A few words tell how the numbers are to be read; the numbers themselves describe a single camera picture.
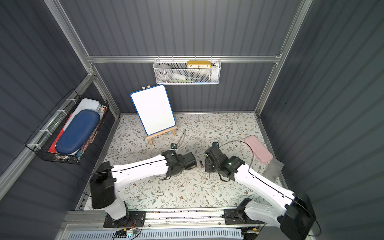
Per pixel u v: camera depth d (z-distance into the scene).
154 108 0.87
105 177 0.49
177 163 0.56
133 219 0.73
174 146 0.72
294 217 0.38
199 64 0.87
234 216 0.74
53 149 0.65
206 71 0.91
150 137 0.97
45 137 0.63
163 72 0.83
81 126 0.68
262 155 0.95
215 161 0.59
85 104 0.78
